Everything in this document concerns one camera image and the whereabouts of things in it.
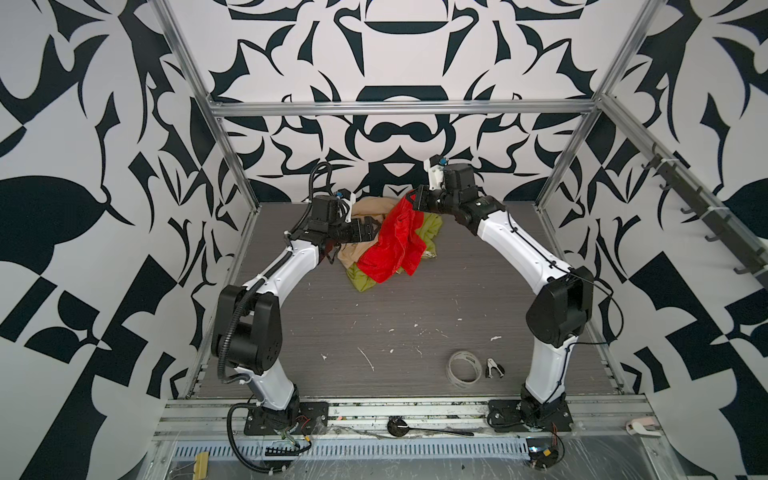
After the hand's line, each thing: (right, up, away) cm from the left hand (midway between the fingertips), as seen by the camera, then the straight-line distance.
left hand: (370, 219), depth 87 cm
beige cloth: (-2, +6, +21) cm, 22 cm away
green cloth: (+21, -1, +21) cm, 29 cm away
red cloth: (+8, -8, -2) cm, 11 cm away
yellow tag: (-37, -56, -20) cm, 70 cm away
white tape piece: (+64, -50, -16) cm, 82 cm away
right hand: (+10, +7, -5) cm, 13 cm away
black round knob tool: (+7, -49, -17) cm, 52 cm away
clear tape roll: (+27, -37, -6) cm, 46 cm away
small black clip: (+33, -39, -5) cm, 51 cm away
